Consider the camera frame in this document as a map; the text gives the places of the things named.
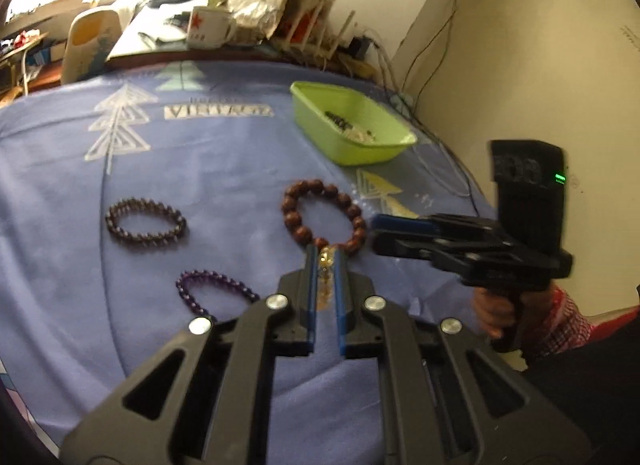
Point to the black power adapter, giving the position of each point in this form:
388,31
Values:
361,47

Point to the wooden rack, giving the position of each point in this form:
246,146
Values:
320,25

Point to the dark desk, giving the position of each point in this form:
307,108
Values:
150,30

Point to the green plastic basket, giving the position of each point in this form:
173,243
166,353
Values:
320,110

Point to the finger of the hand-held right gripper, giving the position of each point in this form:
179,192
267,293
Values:
405,245
400,223

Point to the small wooden table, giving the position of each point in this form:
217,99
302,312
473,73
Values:
20,45

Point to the white enamel mug red star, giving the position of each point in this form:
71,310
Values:
207,27

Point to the person's right hand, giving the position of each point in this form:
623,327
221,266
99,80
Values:
485,310

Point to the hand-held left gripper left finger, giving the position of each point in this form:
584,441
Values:
312,295

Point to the person's right forearm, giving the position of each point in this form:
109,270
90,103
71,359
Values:
565,325

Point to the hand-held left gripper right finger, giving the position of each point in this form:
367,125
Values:
341,295

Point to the blue tree print tablecloth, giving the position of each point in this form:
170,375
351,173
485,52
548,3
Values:
210,170

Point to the person's dark clothing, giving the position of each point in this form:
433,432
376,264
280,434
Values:
590,395

